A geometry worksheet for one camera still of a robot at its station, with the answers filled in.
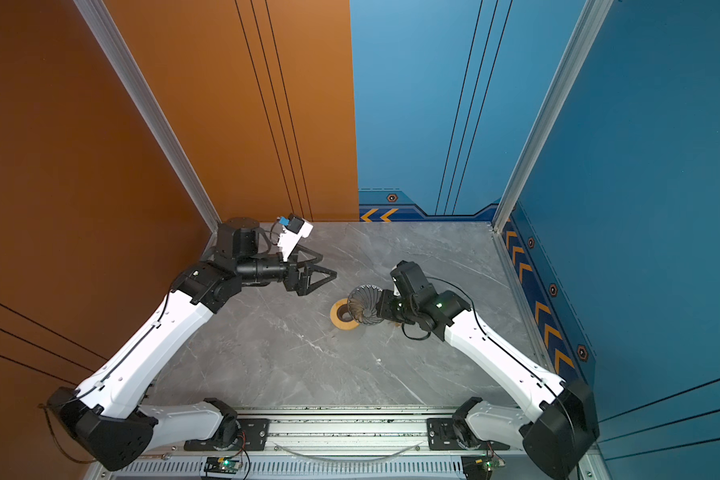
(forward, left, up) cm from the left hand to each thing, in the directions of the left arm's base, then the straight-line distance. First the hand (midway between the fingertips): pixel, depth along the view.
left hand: (327, 263), depth 65 cm
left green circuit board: (-34, +25, -36) cm, 55 cm away
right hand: (-2, -10, -16) cm, 19 cm away
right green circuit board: (-34, -35, -34) cm, 60 cm away
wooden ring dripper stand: (-2, 0, -24) cm, 24 cm away
